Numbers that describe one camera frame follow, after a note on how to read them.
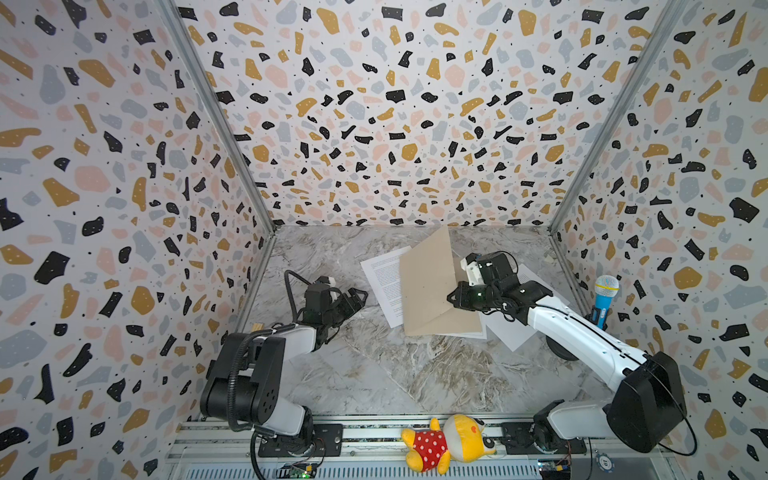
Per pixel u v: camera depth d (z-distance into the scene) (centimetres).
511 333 92
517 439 74
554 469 72
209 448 73
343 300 82
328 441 73
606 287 73
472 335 92
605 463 72
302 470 70
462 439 67
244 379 44
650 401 41
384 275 107
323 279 87
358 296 84
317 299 73
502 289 62
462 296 72
